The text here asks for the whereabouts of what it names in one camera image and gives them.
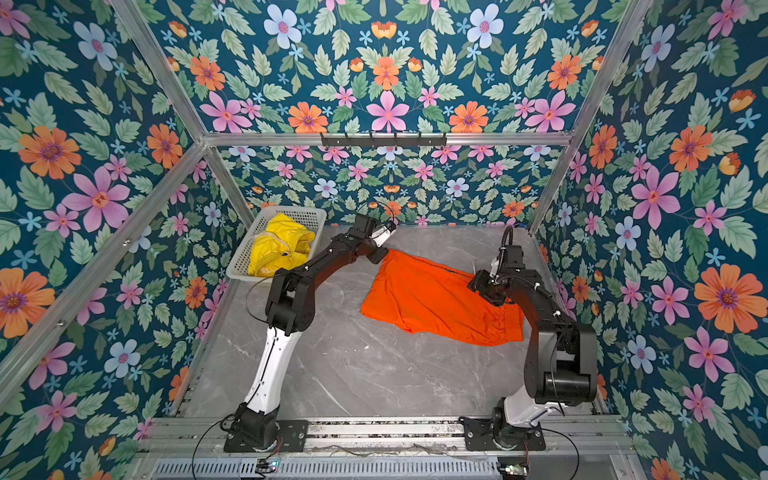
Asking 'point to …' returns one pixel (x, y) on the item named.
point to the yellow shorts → (282, 244)
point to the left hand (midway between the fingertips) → (385, 236)
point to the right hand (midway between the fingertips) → (476, 285)
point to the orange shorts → (430, 299)
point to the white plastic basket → (310, 218)
